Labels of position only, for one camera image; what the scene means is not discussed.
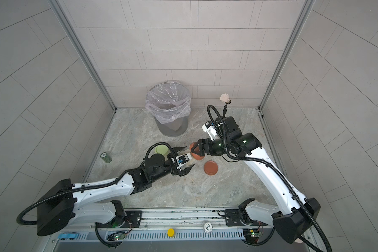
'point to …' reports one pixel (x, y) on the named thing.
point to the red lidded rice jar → (195, 155)
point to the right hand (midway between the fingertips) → (197, 151)
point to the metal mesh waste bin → (178, 128)
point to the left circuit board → (119, 236)
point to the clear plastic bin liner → (168, 101)
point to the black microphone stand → (224, 109)
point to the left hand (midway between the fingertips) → (192, 154)
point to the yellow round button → (170, 232)
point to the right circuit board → (258, 233)
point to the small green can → (106, 157)
